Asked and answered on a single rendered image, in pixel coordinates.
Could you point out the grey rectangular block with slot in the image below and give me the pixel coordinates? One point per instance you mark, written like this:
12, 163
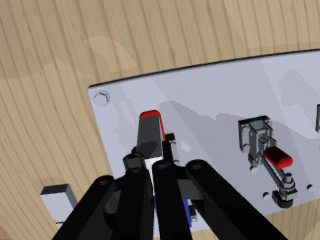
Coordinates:
60, 201

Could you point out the grey metal fixture plate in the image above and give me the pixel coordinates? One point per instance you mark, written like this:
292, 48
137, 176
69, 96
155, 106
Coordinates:
202, 104

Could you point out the blue rectangular block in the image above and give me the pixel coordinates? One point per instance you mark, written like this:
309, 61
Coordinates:
185, 202

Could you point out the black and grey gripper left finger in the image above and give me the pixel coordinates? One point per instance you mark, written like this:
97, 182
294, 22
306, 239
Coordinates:
134, 216

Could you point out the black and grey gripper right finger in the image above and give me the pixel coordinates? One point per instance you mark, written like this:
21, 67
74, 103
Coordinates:
228, 214

